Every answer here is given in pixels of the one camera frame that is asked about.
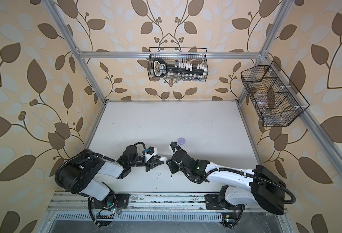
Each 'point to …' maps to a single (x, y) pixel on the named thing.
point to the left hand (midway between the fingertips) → (161, 159)
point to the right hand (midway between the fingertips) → (168, 161)
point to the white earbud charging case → (163, 159)
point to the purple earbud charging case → (181, 141)
